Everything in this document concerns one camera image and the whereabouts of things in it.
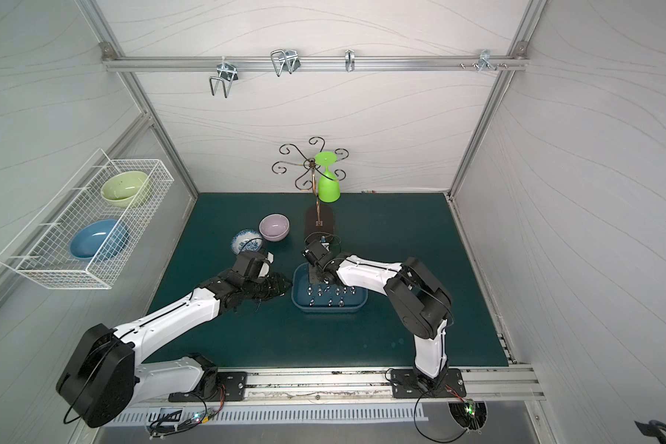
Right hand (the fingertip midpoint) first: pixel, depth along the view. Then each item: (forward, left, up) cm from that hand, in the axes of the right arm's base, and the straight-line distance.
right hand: (317, 269), depth 93 cm
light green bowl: (+5, +51, +32) cm, 60 cm away
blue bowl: (-10, +50, +29) cm, 59 cm away
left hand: (-9, +7, +5) cm, 12 cm away
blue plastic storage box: (-9, -3, -3) cm, 10 cm away
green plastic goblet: (+22, -3, +17) cm, 28 cm away
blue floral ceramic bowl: (+12, +29, -2) cm, 31 cm away
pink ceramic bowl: (+18, +19, -1) cm, 27 cm away
